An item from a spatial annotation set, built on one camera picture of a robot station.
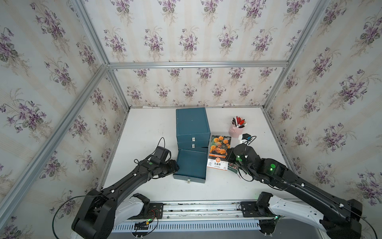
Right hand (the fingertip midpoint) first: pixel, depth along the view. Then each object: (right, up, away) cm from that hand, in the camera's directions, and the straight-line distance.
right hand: (225, 151), depth 73 cm
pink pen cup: (+12, +8, +23) cm, 27 cm away
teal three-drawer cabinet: (-16, +8, +6) cm, 19 cm away
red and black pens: (+14, +14, +25) cm, 32 cm away
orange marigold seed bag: (-3, -1, +3) cm, 5 cm away
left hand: (-25, -13, +10) cm, 30 cm away
